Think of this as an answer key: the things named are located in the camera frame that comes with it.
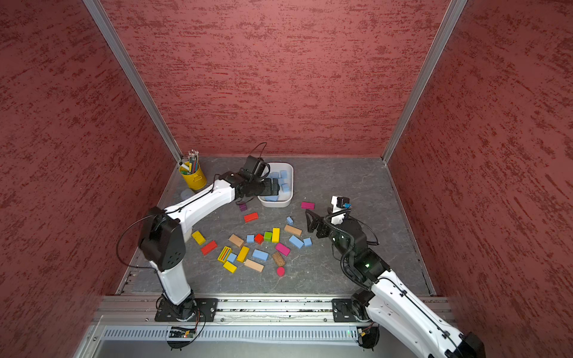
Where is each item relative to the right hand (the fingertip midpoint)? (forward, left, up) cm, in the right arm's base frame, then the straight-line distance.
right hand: (315, 214), depth 76 cm
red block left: (-4, +42, -18) cm, 46 cm away
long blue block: (+20, +18, -18) cm, 32 cm away
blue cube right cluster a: (-2, +2, -20) cm, 20 cm away
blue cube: (+33, +12, -16) cm, 39 cm away
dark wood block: (-9, +14, -19) cm, 25 cm away
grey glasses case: (+23, +58, -16) cm, 65 cm away
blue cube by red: (0, +26, -19) cm, 32 cm away
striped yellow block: (-7, +35, -17) cm, 40 cm away
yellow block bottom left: (-11, +33, -19) cm, 39 cm away
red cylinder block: (-13, +13, -20) cm, 27 cm away
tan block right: (+4, +8, -19) cm, 21 cm away
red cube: (0, +22, -18) cm, 29 cm away
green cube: (0, +19, -18) cm, 26 cm away
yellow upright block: (+1, +15, -18) cm, 24 cm away
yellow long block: (-7, +28, -19) cm, 35 cm away
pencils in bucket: (+31, +54, -6) cm, 63 cm away
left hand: (+14, +18, -5) cm, 23 cm away
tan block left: (-1, +31, -18) cm, 36 cm away
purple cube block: (+15, +31, -18) cm, 39 cm away
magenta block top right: (+16, +1, -20) cm, 26 cm away
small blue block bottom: (-8, +32, -18) cm, 38 cm away
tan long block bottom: (-11, +23, -19) cm, 32 cm away
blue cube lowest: (+24, +11, -16) cm, 31 cm away
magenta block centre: (-4, +12, -20) cm, 24 cm away
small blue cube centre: (+8, +9, -18) cm, 22 cm away
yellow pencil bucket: (+27, +53, -12) cm, 61 cm away
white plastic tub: (+17, +12, -15) cm, 25 cm away
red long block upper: (+10, +27, -19) cm, 35 cm away
